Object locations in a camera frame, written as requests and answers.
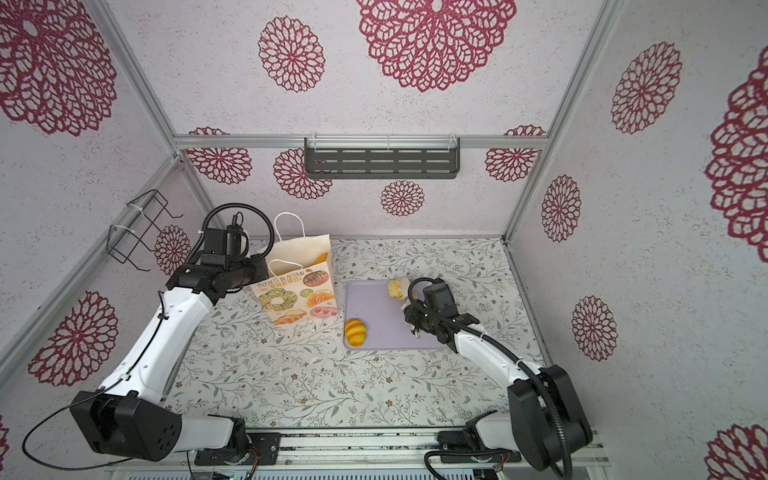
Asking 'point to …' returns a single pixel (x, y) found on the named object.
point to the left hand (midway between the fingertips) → (264, 272)
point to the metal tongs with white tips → (413, 329)
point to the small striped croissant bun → (356, 332)
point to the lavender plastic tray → (386, 325)
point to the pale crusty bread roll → (399, 288)
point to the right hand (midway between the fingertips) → (407, 306)
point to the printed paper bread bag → (300, 280)
